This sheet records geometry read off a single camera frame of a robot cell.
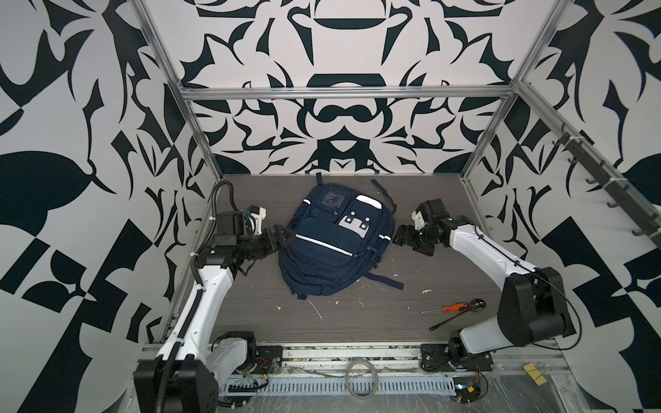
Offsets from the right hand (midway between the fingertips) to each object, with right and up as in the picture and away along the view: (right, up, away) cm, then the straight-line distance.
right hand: (404, 240), depth 88 cm
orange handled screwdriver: (+12, -21, -5) cm, 25 cm away
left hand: (-37, +3, -10) cm, 39 cm away
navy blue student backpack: (-23, +1, +4) cm, 24 cm away
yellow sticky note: (+31, -34, -17) cm, 49 cm away
